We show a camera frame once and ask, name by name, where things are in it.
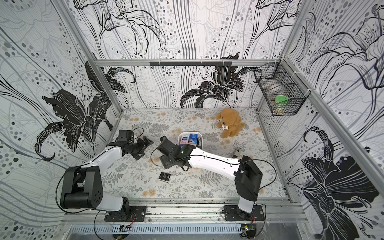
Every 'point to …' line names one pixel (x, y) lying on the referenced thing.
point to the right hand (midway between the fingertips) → (170, 156)
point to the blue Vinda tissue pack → (193, 139)
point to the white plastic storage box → (193, 132)
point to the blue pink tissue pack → (184, 139)
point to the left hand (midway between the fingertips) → (151, 148)
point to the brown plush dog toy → (230, 123)
